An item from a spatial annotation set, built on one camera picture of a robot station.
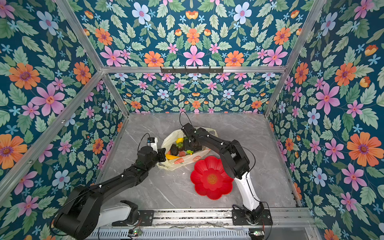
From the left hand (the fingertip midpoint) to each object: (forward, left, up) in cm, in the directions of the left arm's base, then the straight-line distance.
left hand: (167, 145), depth 86 cm
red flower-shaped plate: (-16, -24, -14) cm, 33 cm away
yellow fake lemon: (+8, -6, -7) cm, 12 cm away
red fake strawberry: (+1, -7, -13) cm, 15 cm away
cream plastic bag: (-9, -2, -7) cm, 11 cm away
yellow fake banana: (-3, 0, -8) cm, 9 cm away
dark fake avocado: (+2, -3, -10) cm, 10 cm away
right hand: (+4, -12, -10) cm, 16 cm away
